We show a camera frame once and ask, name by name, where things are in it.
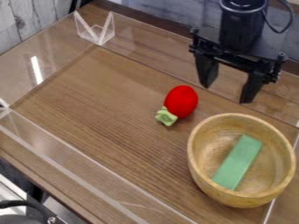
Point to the red toy strawberry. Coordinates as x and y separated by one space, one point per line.
179 104

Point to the green rectangular block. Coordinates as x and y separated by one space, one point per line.
236 163

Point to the light wooden bowl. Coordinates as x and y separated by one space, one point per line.
268 175

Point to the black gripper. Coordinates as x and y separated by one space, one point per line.
241 24

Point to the clear acrylic enclosure wall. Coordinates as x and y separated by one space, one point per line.
78 130

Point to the black metal bracket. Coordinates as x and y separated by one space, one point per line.
38 212

